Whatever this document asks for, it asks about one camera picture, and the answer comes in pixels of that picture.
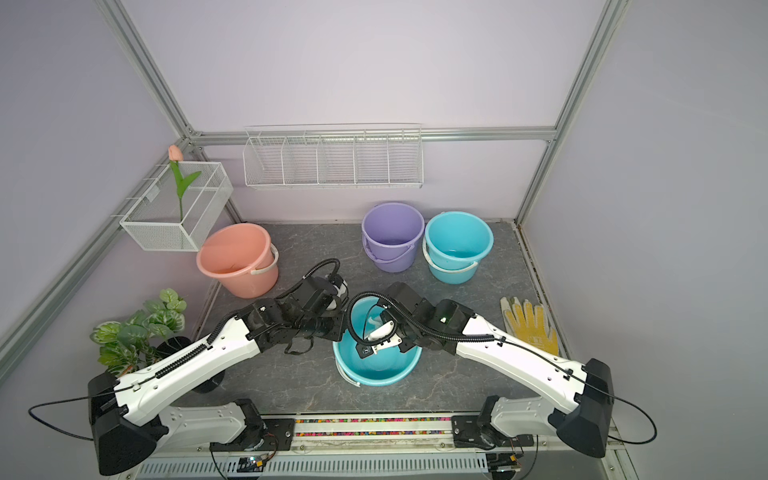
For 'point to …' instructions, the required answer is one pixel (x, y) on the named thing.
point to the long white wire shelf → (335, 156)
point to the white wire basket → (161, 220)
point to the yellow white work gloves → (529, 324)
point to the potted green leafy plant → (146, 337)
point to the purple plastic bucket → (391, 232)
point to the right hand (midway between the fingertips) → (391, 310)
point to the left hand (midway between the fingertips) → (347, 326)
